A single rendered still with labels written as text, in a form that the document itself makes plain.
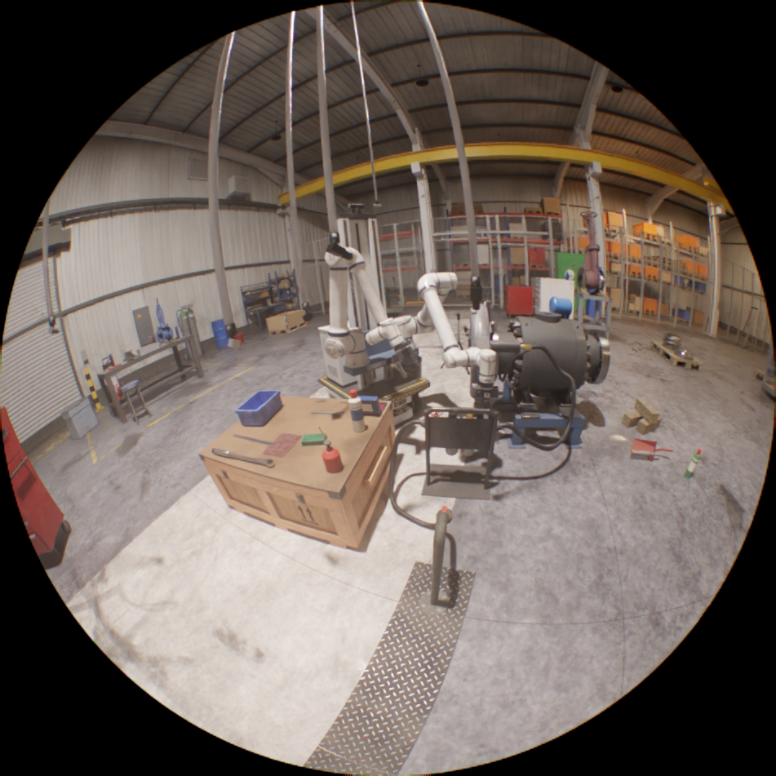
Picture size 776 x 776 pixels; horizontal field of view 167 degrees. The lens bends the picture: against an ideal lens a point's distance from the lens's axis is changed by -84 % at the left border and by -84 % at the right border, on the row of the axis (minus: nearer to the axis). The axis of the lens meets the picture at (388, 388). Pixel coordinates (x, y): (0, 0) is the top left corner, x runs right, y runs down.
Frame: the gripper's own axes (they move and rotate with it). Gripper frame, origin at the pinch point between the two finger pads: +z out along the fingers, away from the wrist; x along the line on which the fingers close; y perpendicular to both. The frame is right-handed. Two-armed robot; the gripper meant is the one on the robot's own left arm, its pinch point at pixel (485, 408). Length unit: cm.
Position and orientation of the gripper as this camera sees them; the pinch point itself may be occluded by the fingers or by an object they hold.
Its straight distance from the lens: 154.9
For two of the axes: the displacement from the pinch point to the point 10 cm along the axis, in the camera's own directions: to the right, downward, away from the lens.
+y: -2.7, 4.1, -8.7
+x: 9.6, 0.2, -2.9
